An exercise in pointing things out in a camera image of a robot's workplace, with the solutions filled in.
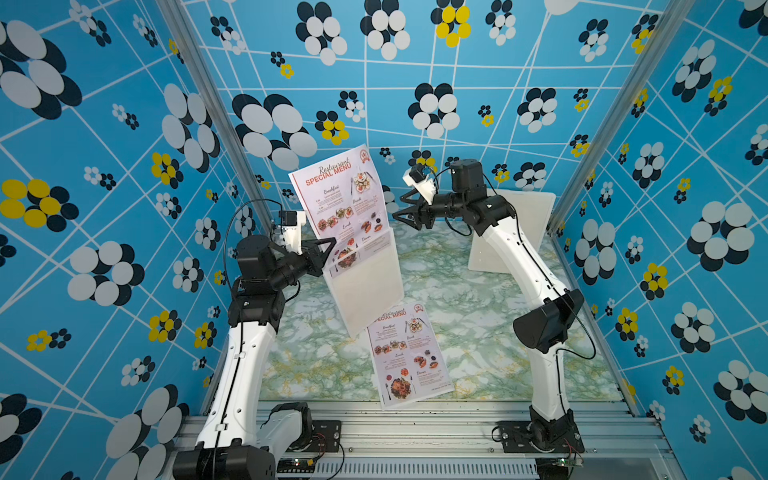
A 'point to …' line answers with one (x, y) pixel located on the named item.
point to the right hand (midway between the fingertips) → (404, 203)
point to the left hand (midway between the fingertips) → (336, 238)
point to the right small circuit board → (556, 468)
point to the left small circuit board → (296, 465)
